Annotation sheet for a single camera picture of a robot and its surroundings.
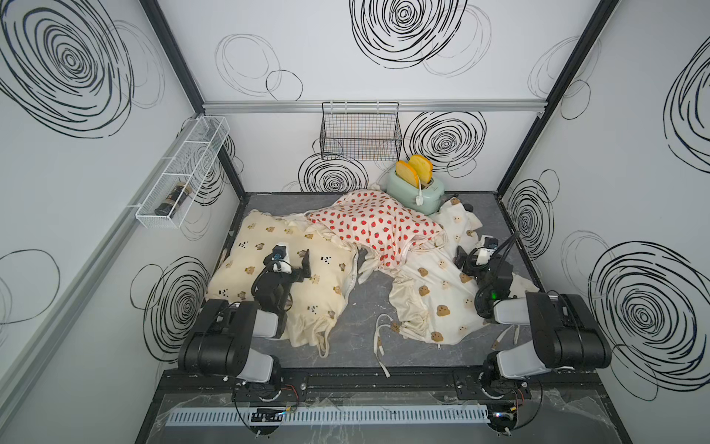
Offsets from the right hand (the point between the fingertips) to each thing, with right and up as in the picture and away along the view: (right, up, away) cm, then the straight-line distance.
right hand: (475, 248), depth 90 cm
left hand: (-60, 0, -3) cm, 60 cm away
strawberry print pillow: (-32, +8, -1) cm, 33 cm away
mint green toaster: (-13, +17, +10) cm, 24 cm away
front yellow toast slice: (-21, +26, +9) cm, 35 cm away
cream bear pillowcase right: (-15, -15, -8) cm, 22 cm away
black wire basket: (-38, +49, +34) cm, 71 cm away
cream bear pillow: (-51, -14, -9) cm, 54 cm away
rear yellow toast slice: (-15, +29, +10) cm, 34 cm away
